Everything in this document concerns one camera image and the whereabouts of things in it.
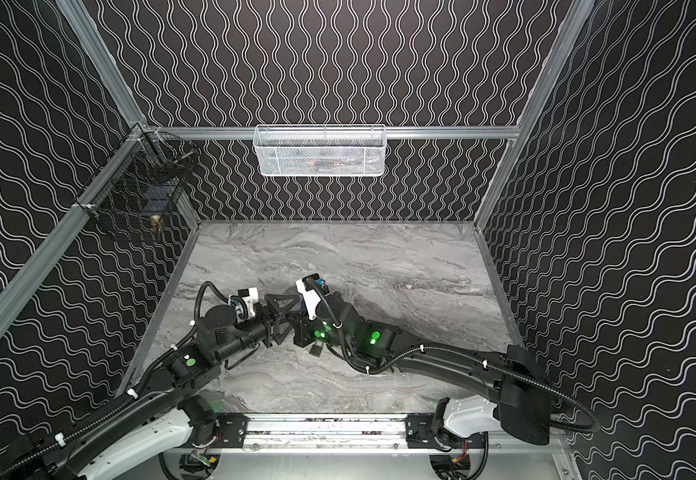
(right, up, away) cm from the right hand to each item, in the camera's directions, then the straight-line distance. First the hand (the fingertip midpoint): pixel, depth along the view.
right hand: (286, 317), depth 70 cm
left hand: (+5, +2, -3) cm, 6 cm away
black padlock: (+5, -13, +18) cm, 22 cm away
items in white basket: (+8, +44, +27) cm, 53 cm away
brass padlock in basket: (-39, +24, +12) cm, 47 cm away
